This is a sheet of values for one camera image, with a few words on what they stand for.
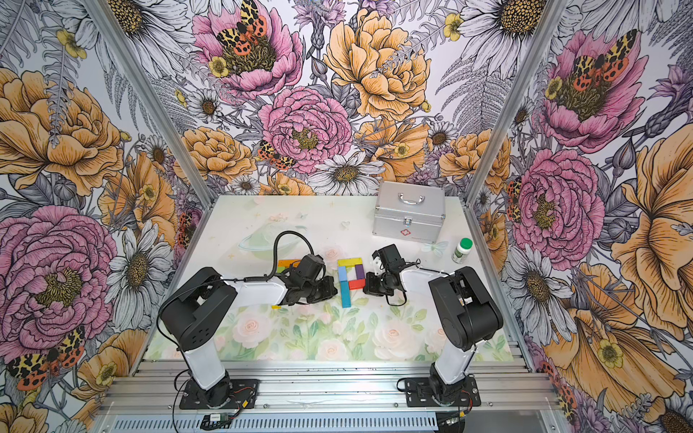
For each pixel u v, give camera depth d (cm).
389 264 78
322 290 84
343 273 99
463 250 97
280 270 97
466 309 48
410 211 100
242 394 74
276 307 90
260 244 108
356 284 97
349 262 101
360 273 99
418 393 73
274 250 76
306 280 75
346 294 94
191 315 48
